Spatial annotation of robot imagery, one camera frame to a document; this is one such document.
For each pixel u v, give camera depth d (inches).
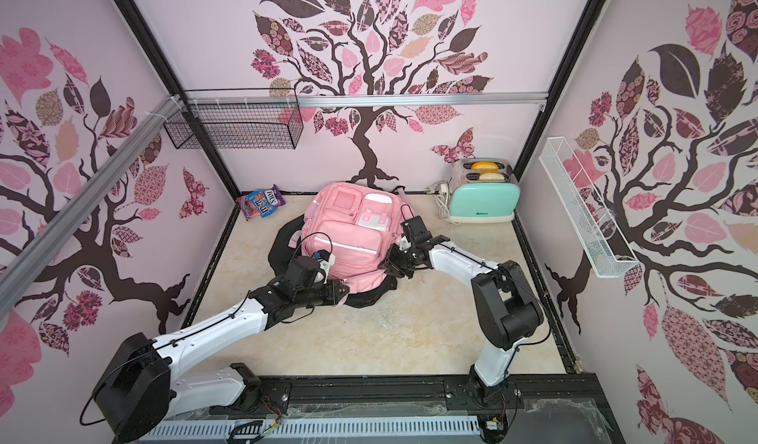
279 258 36.5
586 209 28.2
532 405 28.6
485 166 40.4
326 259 30.0
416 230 29.2
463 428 27.4
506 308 18.5
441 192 45.2
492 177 39.6
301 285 25.3
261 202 44.8
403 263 31.2
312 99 36.6
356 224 39.1
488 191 40.0
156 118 31.4
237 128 47.9
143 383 15.9
